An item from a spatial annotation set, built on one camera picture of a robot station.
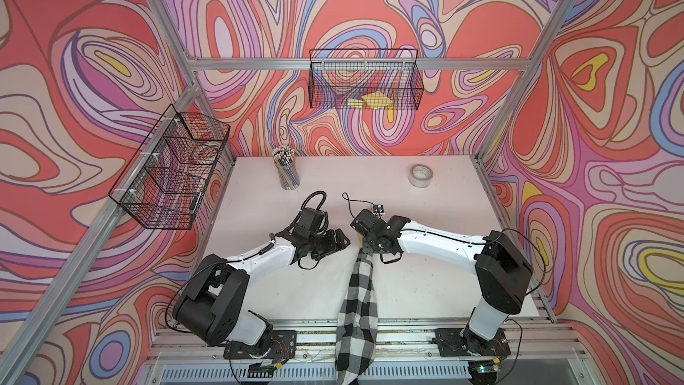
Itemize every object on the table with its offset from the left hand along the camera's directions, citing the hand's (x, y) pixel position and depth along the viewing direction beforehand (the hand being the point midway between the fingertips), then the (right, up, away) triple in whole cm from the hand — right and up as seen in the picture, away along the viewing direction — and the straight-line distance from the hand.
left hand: (346, 247), depth 86 cm
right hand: (+10, -1, +1) cm, 10 cm away
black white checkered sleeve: (+3, -20, -15) cm, 25 cm away
